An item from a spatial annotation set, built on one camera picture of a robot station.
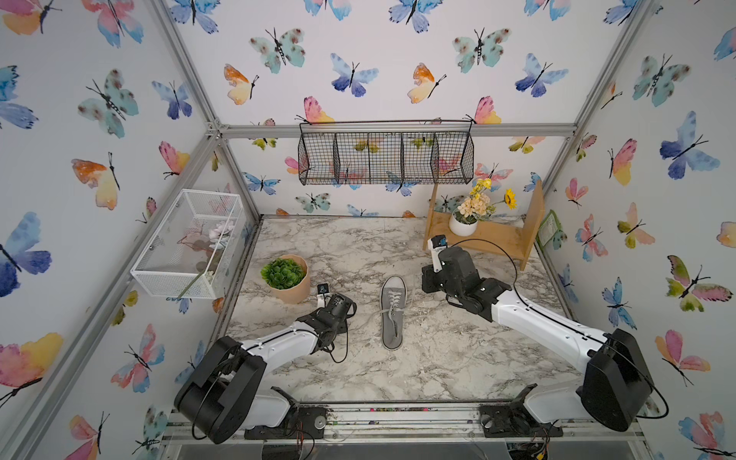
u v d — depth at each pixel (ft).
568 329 1.54
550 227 3.63
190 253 2.38
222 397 1.37
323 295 2.59
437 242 2.38
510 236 3.44
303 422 2.41
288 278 2.91
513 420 2.20
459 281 2.01
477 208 2.98
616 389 1.35
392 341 2.71
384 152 3.23
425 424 2.46
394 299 3.01
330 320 2.31
